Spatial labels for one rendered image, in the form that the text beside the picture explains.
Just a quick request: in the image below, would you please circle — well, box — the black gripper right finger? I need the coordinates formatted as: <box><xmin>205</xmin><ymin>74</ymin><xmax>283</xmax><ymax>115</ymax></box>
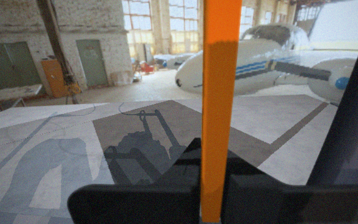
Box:
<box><xmin>220</xmin><ymin>150</ymin><xmax>358</xmax><ymax>224</ymax></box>

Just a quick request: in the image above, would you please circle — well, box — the orange handle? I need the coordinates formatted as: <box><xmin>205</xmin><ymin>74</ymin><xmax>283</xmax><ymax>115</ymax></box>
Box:
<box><xmin>201</xmin><ymin>0</ymin><xmax>242</xmax><ymax>223</ymax></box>

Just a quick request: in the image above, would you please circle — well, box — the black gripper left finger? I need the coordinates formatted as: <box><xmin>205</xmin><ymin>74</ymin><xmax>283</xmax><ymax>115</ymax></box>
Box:
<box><xmin>67</xmin><ymin>138</ymin><xmax>201</xmax><ymax>224</ymax></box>

